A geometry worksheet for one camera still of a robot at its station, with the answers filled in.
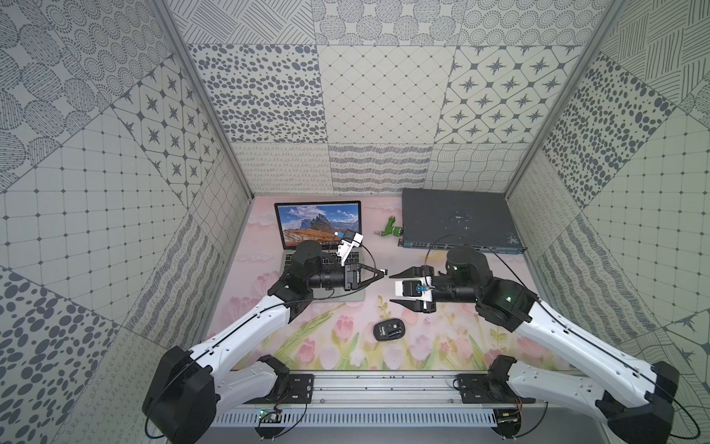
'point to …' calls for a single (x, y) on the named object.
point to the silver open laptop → (315, 221)
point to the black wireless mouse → (389, 329)
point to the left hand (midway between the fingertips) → (378, 266)
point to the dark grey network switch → (441, 219)
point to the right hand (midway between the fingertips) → (394, 284)
